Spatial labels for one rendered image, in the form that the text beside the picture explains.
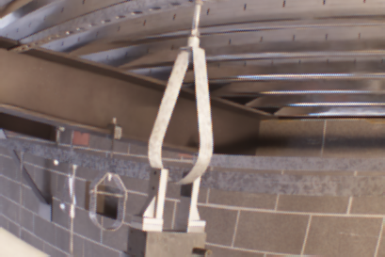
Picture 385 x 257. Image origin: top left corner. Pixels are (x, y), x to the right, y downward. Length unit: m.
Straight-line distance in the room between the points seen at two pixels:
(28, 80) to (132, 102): 0.45
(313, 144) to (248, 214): 0.44
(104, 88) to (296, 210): 0.94
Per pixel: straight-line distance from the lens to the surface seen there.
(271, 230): 2.20
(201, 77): 0.81
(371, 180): 0.92
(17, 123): 3.56
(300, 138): 2.16
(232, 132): 2.16
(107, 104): 1.74
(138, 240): 0.77
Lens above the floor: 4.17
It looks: 8 degrees up
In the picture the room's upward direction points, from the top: 7 degrees clockwise
